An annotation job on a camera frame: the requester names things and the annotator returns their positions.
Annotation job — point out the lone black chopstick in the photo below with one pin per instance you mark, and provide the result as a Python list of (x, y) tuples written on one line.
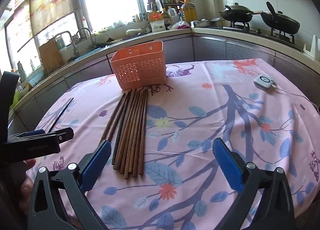
[(60, 114)]

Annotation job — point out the patterned roller blind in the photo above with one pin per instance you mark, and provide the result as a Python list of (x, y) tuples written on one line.
[(45, 12)]

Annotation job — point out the steel tray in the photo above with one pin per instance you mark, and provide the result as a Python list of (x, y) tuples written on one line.
[(215, 23)]

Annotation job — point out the white plastic jug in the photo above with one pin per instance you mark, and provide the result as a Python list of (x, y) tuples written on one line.
[(174, 17)]

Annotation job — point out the pink floral tablecloth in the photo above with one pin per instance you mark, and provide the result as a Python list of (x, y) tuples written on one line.
[(183, 187)]

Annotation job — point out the wooden cutting board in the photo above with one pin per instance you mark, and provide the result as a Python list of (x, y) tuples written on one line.
[(50, 56)]

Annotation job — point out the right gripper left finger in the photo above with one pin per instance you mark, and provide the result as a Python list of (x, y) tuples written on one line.
[(46, 209)]

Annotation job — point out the person's left hand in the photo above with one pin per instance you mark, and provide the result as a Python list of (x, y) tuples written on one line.
[(26, 190)]

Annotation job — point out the yellow cooking oil bottle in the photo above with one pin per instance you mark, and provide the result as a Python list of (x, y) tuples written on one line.
[(188, 11)]

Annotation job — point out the chrome kitchen faucet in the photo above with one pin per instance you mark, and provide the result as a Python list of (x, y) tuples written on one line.
[(62, 43), (86, 33)]

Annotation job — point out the white food package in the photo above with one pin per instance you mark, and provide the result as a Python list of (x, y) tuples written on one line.
[(157, 26)]

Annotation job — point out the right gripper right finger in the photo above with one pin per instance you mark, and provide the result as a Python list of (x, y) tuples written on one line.
[(275, 210)]

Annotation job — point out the orange plastic utensil basket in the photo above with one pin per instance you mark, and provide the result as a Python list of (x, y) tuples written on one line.
[(140, 65)]

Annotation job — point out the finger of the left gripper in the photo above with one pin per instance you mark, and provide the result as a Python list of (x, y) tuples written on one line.
[(31, 133), (63, 135)]

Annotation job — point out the black wok with handle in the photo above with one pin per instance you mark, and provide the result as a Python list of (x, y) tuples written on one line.
[(279, 21)]

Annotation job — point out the small white grey device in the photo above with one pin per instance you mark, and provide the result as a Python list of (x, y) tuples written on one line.
[(264, 82)]

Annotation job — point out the black wok with lid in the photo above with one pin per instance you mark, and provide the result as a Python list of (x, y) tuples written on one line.
[(238, 13)]

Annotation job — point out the gas stove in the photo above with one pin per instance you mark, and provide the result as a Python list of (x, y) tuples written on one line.
[(271, 34)]

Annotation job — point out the grey kitchen cabinets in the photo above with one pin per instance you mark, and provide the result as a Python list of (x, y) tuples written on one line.
[(197, 45)]

